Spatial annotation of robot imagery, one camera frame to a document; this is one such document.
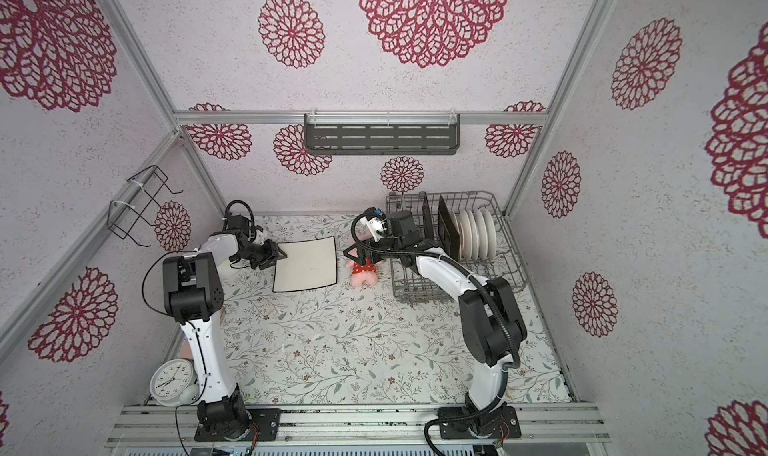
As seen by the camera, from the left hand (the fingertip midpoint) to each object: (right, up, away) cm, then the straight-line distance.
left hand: (282, 262), depth 106 cm
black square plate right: (+56, +10, -14) cm, 58 cm away
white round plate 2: (+70, +10, -11) cm, 72 cm away
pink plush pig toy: (+29, -3, -9) cm, 31 cm away
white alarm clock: (-18, -29, -29) cm, 45 cm away
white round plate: (+67, +10, -10) cm, 69 cm away
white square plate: (+11, -1, -2) cm, 11 cm away
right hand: (+27, +6, -20) cm, 35 cm away
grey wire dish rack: (+63, +12, -11) cm, 65 cm away
